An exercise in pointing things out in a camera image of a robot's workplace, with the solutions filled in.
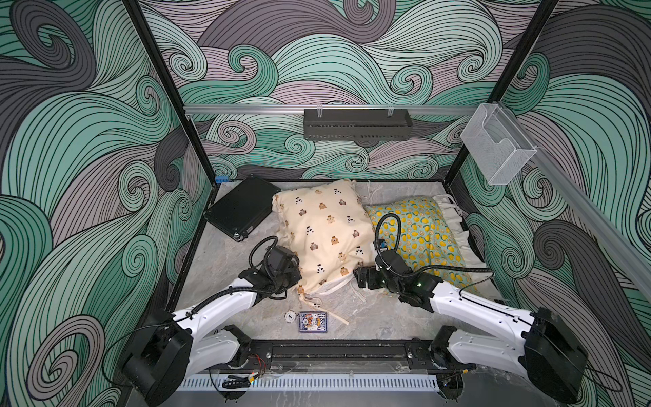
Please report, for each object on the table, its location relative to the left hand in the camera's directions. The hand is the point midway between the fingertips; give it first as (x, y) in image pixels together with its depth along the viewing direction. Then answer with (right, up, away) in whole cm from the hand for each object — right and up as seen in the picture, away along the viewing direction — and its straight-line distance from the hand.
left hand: (301, 271), depth 84 cm
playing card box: (+4, -14, -7) cm, 16 cm away
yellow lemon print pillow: (+46, +12, +6) cm, 48 cm away
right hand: (+21, 0, -2) cm, 21 cm away
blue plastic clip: (-43, +35, +38) cm, 67 cm away
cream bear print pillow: (+10, +14, +5) cm, 18 cm away
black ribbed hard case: (-27, +21, +22) cm, 41 cm away
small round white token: (-4, -14, -3) cm, 15 cm away
